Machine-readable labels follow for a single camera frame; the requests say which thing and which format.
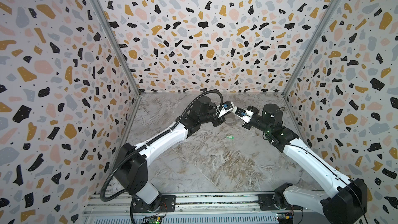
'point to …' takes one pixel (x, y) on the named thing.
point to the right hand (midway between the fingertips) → (237, 106)
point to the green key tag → (232, 137)
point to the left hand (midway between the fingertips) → (230, 107)
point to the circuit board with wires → (154, 219)
